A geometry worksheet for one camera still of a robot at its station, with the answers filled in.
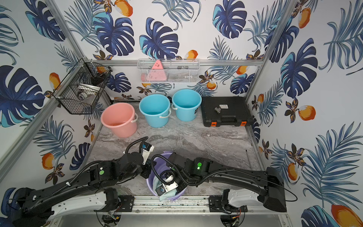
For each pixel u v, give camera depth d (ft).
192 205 2.50
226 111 3.55
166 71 3.06
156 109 3.42
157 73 2.96
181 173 1.69
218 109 3.49
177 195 2.06
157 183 2.09
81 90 2.68
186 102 3.60
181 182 1.95
